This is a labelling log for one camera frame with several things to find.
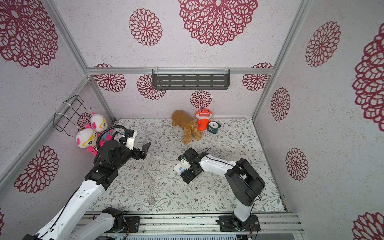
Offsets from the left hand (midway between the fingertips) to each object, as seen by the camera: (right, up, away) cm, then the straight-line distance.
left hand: (142, 141), depth 76 cm
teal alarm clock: (+41, +9, +34) cm, 54 cm away
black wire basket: (-39, +17, +4) cm, 42 cm away
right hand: (+23, -20, +14) cm, 34 cm away
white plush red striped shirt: (-33, +1, +7) cm, 34 cm away
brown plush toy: (+17, +15, +33) cm, 40 cm away
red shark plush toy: (+35, +18, +37) cm, 54 cm away
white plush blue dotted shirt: (-33, +10, +17) cm, 38 cm away
